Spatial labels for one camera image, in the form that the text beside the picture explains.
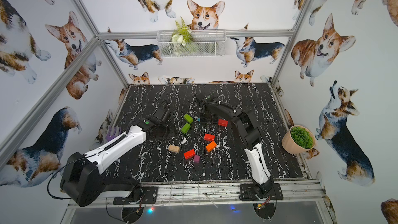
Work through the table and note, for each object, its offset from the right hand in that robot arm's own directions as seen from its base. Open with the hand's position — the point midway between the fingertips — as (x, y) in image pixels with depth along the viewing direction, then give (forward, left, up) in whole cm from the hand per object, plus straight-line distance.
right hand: (205, 123), depth 94 cm
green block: (+5, +11, -2) cm, 13 cm away
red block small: (+2, -10, -3) cm, 11 cm away
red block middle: (-8, -2, -3) cm, 8 cm away
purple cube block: (-20, +5, -4) cm, 21 cm away
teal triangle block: (-2, +3, +7) cm, 8 cm away
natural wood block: (-15, +17, -2) cm, 23 cm away
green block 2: (-1, +13, -3) cm, 13 cm away
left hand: (-8, +15, +7) cm, 19 cm away
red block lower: (-18, +9, -3) cm, 20 cm away
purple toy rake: (-8, +57, -2) cm, 58 cm away
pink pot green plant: (-14, -48, +6) cm, 51 cm away
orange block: (-14, -3, -3) cm, 14 cm away
